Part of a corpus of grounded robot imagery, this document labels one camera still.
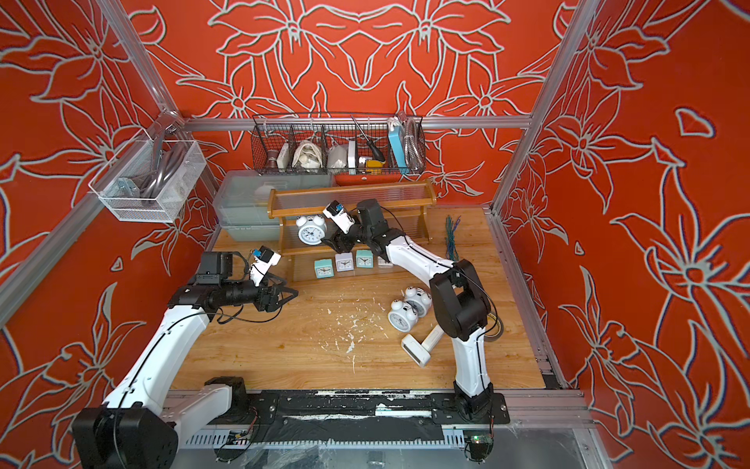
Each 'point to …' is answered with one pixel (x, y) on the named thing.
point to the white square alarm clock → (344, 262)
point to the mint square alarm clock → (323, 269)
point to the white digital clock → (415, 350)
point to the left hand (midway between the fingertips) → (289, 285)
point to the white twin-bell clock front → (312, 230)
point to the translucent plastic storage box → (241, 200)
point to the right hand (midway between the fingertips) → (324, 230)
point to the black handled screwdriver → (371, 145)
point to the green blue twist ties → (450, 244)
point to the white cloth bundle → (307, 155)
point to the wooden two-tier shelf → (405, 207)
